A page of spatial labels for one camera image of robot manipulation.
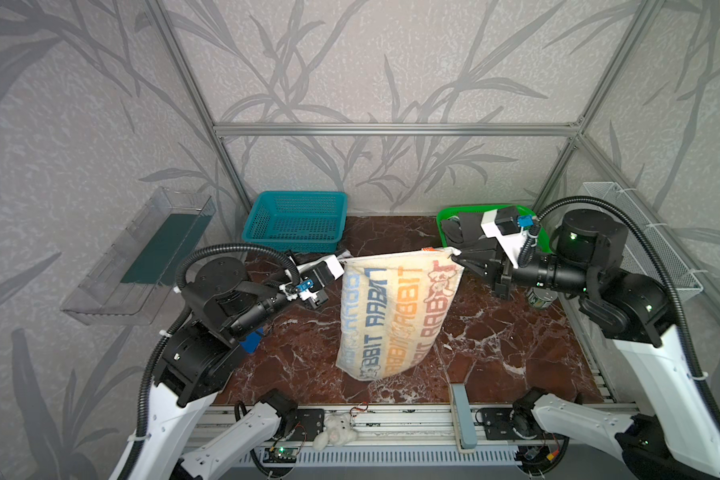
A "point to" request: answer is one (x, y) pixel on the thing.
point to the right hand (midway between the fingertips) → (458, 243)
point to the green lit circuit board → (280, 455)
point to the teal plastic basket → (299, 221)
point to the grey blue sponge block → (465, 422)
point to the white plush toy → (338, 430)
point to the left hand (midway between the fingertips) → (339, 240)
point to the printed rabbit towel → (393, 308)
